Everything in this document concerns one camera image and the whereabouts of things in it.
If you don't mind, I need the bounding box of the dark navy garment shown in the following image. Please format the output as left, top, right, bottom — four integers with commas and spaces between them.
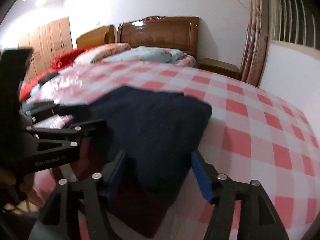
73, 86, 212, 238

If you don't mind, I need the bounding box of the red grey striped sweater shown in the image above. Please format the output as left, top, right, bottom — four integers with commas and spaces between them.
50, 137, 117, 182

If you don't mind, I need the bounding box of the red blanket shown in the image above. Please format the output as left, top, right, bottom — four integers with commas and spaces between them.
19, 48, 86, 102

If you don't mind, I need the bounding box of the wooden wardrobe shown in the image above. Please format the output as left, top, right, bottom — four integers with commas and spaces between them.
18, 17, 73, 81

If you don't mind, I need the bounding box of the orange floral pillow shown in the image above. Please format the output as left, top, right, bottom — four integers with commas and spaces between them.
73, 43, 131, 67

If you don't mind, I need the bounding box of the light wooden headboard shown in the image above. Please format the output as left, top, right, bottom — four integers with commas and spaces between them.
76, 25, 116, 49

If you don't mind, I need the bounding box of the light blue floral quilt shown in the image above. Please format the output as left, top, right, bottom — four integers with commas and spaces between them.
102, 46, 187, 63

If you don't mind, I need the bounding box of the wooden nightstand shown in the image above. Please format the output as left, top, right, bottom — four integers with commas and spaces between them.
199, 58, 239, 79

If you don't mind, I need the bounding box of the dark wooden headboard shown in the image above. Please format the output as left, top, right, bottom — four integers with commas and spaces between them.
116, 16, 200, 58

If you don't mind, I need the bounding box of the pink floral curtain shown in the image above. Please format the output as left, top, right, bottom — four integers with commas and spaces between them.
240, 0, 269, 87

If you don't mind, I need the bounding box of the window with white bars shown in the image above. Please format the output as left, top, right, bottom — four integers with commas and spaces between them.
269, 0, 319, 50

